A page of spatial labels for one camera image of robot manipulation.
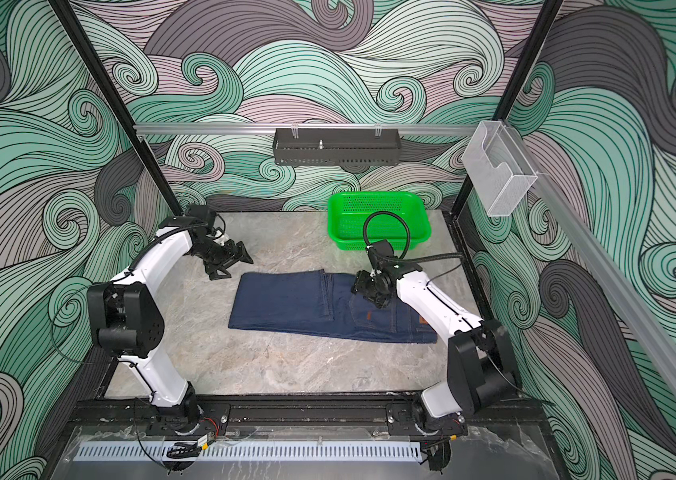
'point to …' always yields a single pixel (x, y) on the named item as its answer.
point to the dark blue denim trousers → (320, 304)
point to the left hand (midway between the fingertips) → (244, 263)
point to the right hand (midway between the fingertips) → (359, 292)
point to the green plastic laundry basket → (348, 210)
